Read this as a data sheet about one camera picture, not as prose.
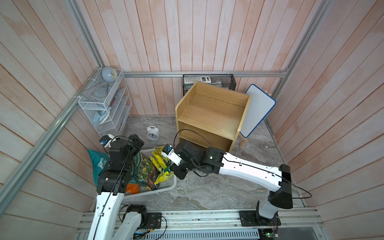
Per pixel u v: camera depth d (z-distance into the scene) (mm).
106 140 555
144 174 740
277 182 415
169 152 577
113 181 434
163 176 650
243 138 962
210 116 772
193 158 496
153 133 1008
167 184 853
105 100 697
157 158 787
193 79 909
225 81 1011
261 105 833
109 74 803
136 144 616
